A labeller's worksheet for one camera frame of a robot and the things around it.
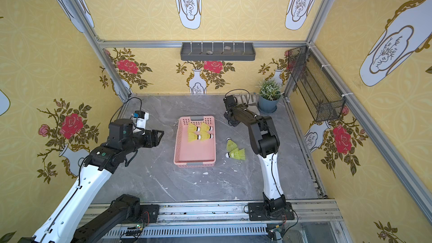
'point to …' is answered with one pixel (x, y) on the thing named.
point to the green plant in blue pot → (270, 92)
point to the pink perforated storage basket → (196, 153)
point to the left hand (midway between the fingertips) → (159, 131)
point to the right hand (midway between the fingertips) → (228, 118)
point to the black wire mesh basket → (323, 99)
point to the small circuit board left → (134, 230)
